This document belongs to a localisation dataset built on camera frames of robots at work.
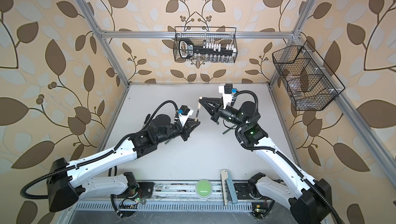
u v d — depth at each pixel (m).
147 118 1.02
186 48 0.84
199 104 0.62
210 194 0.72
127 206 0.74
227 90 0.53
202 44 0.80
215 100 0.59
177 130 0.60
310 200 0.37
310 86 0.74
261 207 0.72
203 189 0.74
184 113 0.58
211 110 0.59
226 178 0.75
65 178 0.40
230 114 0.56
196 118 0.67
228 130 0.96
